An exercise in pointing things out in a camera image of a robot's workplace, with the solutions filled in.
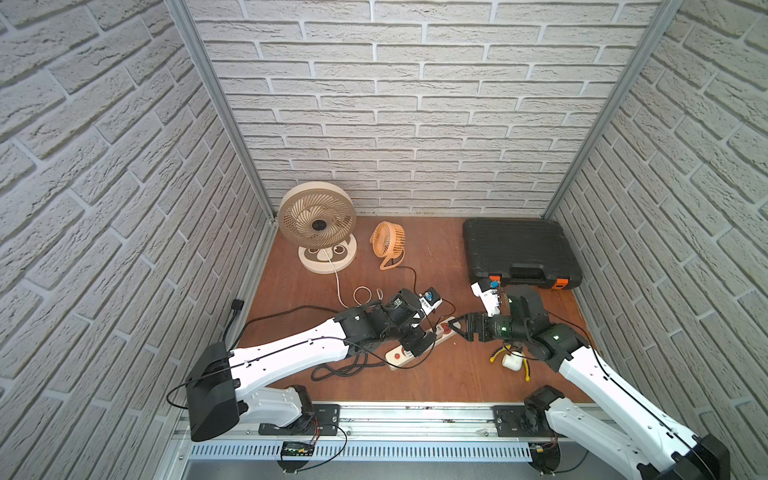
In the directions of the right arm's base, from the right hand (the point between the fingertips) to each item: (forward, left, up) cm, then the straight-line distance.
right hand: (461, 323), depth 76 cm
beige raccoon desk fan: (+31, +38, +11) cm, 50 cm away
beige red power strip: (-4, +16, -11) cm, 20 cm away
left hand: (+4, +11, +2) cm, 12 cm away
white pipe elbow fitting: (-7, -15, -13) cm, 21 cm away
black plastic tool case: (+29, -29, -10) cm, 42 cm away
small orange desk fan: (+32, +18, -3) cm, 36 cm away
